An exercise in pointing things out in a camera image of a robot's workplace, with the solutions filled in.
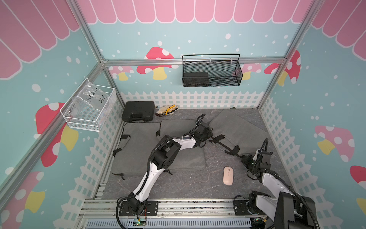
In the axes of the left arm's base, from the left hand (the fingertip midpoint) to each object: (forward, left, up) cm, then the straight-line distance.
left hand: (213, 133), depth 102 cm
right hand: (-18, -17, 0) cm, 24 cm away
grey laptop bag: (-8, +53, 0) cm, 53 cm away
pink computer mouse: (-30, -6, 0) cm, 31 cm away
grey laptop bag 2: (-21, +15, +1) cm, 26 cm away
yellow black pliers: (+25, +33, -2) cm, 42 cm away
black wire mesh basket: (+28, +3, +33) cm, 44 cm away
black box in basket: (+19, +14, +32) cm, 39 cm away
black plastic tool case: (+18, +58, +2) cm, 61 cm away
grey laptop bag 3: (-2, -22, +1) cm, 22 cm away
